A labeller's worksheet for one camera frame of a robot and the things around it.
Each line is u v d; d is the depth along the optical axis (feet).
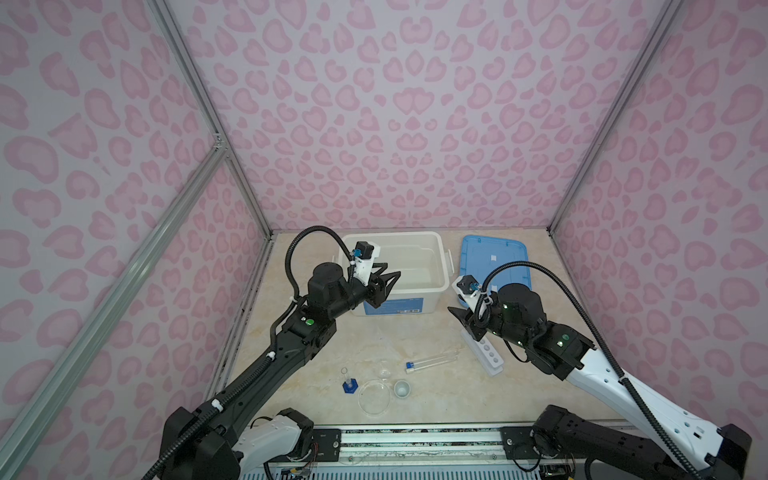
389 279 2.20
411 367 2.81
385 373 2.81
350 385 2.69
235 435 1.36
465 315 2.06
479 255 3.72
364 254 1.99
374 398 2.64
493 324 1.98
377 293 2.10
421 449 2.40
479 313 1.91
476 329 2.03
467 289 1.96
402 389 2.68
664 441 1.28
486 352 2.76
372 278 2.09
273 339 1.68
